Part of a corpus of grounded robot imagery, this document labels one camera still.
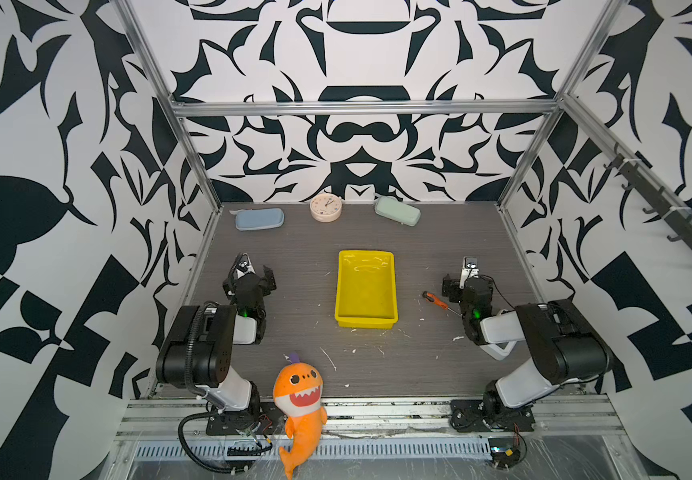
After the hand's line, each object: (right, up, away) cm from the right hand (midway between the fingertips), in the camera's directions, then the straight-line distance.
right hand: (468, 273), depth 94 cm
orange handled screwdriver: (-10, -8, 0) cm, 13 cm away
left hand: (-68, +2, -2) cm, 68 cm away
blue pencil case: (-73, +18, +20) cm, 78 cm away
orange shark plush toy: (-49, -25, -24) cm, 60 cm away
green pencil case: (-18, +21, +23) cm, 36 cm away
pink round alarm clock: (-46, +22, +21) cm, 55 cm away
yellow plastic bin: (-31, -6, +3) cm, 32 cm away
